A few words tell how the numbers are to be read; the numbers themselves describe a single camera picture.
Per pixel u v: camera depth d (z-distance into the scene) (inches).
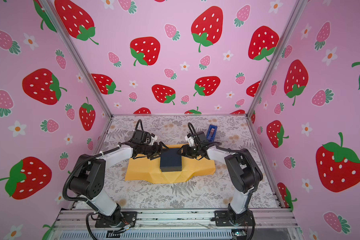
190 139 34.6
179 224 28.8
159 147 32.0
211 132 40.8
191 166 36.1
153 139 33.9
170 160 34.6
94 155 19.8
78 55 33.7
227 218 29.3
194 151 31.8
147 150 31.4
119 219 28.3
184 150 32.6
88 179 18.5
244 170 19.7
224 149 23.7
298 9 27.2
